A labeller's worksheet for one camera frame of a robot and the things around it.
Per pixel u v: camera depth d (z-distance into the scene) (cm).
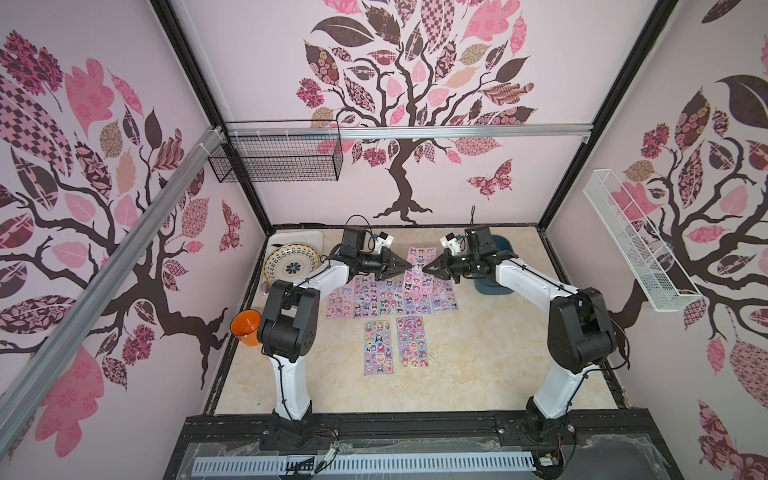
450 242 85
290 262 107
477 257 73
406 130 94
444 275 81
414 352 87
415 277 85
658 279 73
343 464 70
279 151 95
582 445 72
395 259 84
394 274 83
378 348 88
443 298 99
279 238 118
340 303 98
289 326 52
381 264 81
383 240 88
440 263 79
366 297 100
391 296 100
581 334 48
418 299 98
